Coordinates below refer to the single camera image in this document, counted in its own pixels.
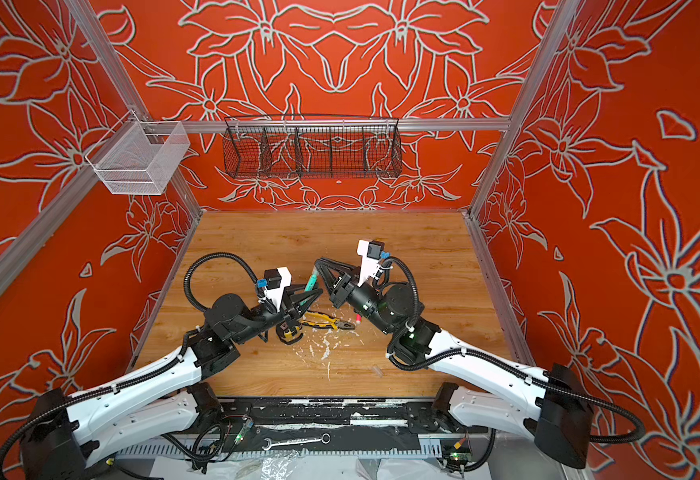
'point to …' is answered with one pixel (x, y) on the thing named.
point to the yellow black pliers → (329, 322)
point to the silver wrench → (325, 438)
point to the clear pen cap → (378, 371)
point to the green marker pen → (312, 281)
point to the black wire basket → (309, 146)
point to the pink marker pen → (358, 318)
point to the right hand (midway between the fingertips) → (311, 267)
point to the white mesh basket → (139, 156)
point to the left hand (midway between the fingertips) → (317, 286)
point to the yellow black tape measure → (288, 336)
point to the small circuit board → (460, 456)
